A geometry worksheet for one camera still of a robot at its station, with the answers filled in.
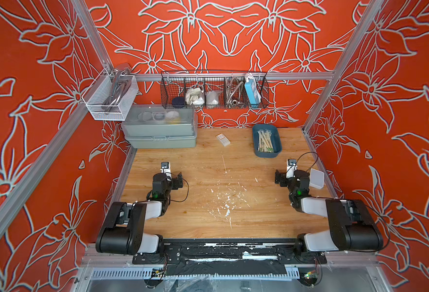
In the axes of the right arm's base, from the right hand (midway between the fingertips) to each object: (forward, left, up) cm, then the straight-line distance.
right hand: (283, 168), depth 92 cm
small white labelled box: (+23, +30, -4) cm, 38 cm away
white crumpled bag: (+29, +48, +25) cm, 62 cm away
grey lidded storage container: (+22, +72, +9) cm, 75 cm away
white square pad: (-2, -19, -7) cm, 20 cm away
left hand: (-3, +59, -1) cm, 59 cm away
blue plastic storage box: (+25, -2, -4) cm, 25 cm away
